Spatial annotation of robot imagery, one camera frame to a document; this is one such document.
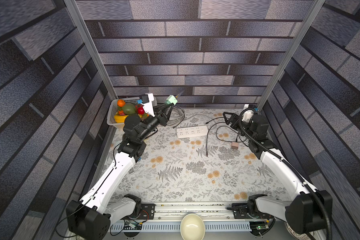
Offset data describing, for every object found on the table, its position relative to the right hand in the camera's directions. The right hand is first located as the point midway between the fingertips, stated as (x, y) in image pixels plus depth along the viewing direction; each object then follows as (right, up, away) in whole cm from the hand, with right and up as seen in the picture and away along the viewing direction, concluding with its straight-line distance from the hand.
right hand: (226, 114), depth 78 cm
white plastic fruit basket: (-76, +6, +31) cm, 82 cm away
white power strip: (-16, -11, +25) cm, 32 cm away
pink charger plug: (+11, -19, +17) cm, 28 cm away
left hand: (-28, +4, -17) cm, 33 cm away
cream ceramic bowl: (-19, -53, -11) cm, 57 cm away
